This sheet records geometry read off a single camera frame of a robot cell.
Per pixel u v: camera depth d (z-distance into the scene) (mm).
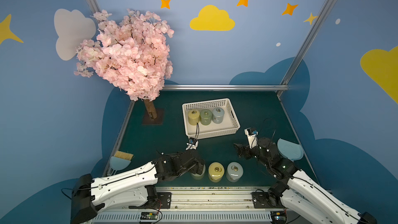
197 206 738
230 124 1038
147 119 1048
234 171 762
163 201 742
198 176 792
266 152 576
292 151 909
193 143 662
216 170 750
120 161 876
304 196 499
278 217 731
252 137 674
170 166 538
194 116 984
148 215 717
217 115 998
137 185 467
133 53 543
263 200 744
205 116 984
